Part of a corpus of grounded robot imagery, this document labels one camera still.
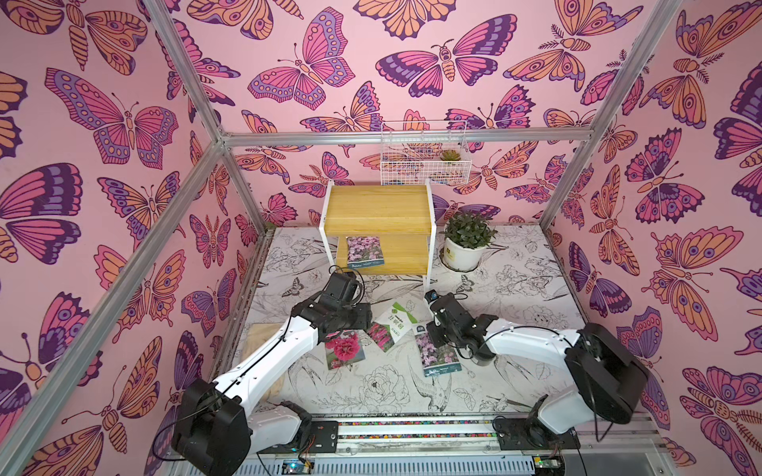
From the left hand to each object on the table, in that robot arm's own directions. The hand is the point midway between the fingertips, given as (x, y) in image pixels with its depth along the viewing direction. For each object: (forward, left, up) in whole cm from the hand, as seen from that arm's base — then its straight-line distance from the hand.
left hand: (366, 312), depth 83 cm
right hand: (+1, -20, -8) cm, 21 cm away
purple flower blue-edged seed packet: (+18, +1, +5) cm, 19 cm away
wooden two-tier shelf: (+17, -10, +22) cm, 29 cm away
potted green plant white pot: (+24, -31, +5) cm, 40 cm away
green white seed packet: (+1, -7, -11) cm, 13 cm away
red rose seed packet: (-5, +8, -13) cm, 15 cm away
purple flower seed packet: (-10, -20, -11) cm, 25 cm away
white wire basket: (+46, -14, +23) cm, 53 cm away
